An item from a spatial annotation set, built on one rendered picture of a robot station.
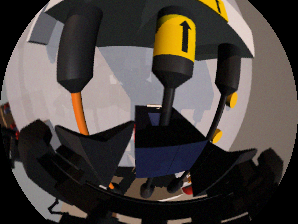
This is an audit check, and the yellow round disc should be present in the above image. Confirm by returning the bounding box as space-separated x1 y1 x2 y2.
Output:
210 128 222 144
226 92 237 108

